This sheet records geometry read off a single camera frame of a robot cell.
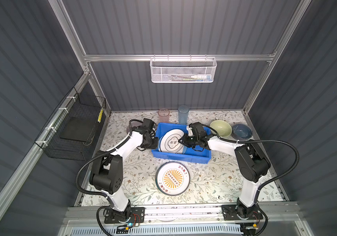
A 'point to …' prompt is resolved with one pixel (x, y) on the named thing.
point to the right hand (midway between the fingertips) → (179, 141)
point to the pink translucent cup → (163, 114)
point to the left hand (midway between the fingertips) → (155, 145)
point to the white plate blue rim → (169, 143)
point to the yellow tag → (100, 115)
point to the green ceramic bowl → (222, 128)
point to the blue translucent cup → (183, 110)
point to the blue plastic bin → (190, 156)
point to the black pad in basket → (78, 129)
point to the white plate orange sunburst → (172, 178)
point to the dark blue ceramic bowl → (241, 132)
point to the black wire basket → (75, 104)
